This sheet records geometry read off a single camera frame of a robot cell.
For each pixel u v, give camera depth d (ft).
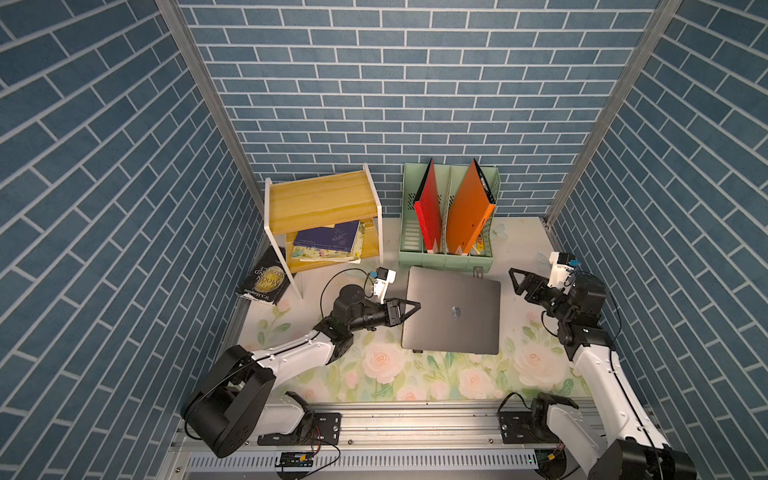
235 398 1.37
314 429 2.37
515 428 2.42
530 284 2.32
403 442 2.39
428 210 2.90
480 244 3.67
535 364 2.78
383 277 2.41
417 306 2.47
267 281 3.28
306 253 2.93
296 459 2.36
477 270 2.92
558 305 2.18
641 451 1.29
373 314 2.27
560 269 2.32
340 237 3.00
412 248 3.69
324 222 2.53
